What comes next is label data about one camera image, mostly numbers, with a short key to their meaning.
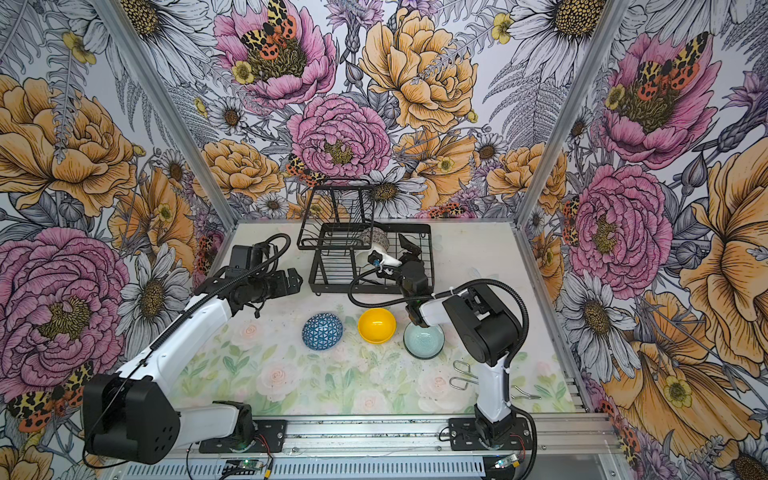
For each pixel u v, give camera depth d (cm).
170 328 48
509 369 54
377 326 90
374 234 109
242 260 65
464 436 74
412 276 74
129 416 40
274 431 75
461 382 83
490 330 52
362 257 82
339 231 112
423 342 86
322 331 92
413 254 87
